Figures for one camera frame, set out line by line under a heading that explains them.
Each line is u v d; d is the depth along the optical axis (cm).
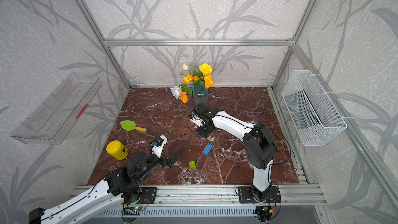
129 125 100
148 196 72
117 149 79
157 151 63
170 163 67
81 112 68
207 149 88
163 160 64
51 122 65
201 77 89
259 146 47
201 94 102
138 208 71
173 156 66
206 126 74
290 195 75
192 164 82
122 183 55
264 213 71
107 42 94
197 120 79
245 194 73
